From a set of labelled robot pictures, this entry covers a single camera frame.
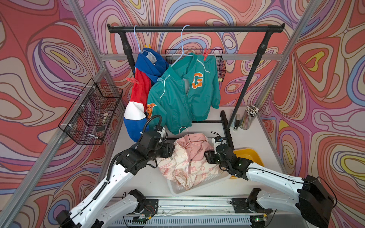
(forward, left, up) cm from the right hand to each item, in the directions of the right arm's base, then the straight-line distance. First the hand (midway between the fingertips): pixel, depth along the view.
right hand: (206, 156), depth 83 cm
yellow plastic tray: (+4, -29, -7) cm, 30 cm away
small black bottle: (+29, -27, -4) cm, 40 cm away
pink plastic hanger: (+8, +10, +6) cm, 14 cm away
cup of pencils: (+26, -32, +5) cm, 42 cm away
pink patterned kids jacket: (-6, +12, +3) cm, 13 cm away
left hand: (-1, +19, +15) cm, 24 cm away
